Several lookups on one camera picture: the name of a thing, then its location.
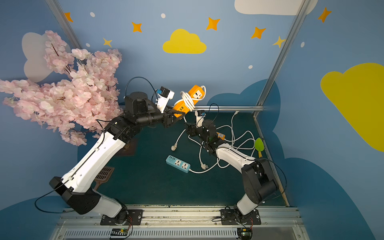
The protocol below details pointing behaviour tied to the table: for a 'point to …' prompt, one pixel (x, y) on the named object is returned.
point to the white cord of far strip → (241, 135)
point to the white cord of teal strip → (207, 170)
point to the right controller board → (245, 233)
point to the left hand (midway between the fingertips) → (182, 109)
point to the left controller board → (119, 231)
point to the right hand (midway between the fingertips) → (191, 120)
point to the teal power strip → (178, 163)
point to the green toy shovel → (259, 146)
